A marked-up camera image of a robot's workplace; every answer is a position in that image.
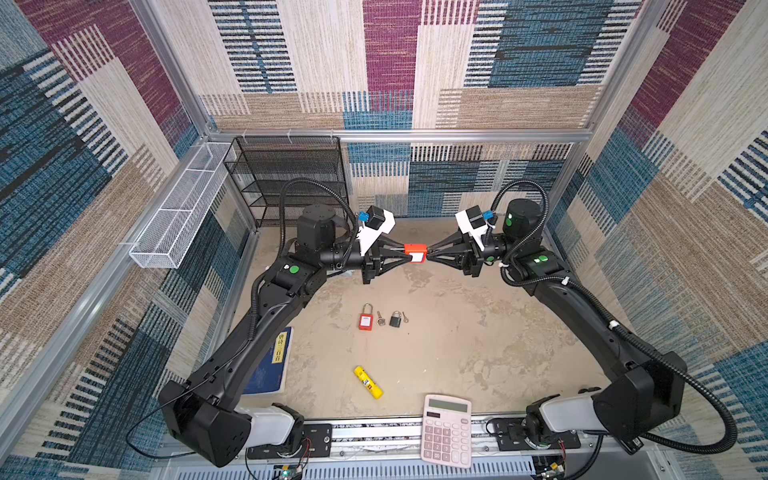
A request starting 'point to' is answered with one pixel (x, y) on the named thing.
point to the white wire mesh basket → (167, 237)
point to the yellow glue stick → (362, 375)
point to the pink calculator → (446, 436)
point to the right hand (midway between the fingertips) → (429, 256)
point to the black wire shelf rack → (283, 176)
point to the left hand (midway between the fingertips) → (408, 249)
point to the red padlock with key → (366, 319)
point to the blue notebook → (270, 373)
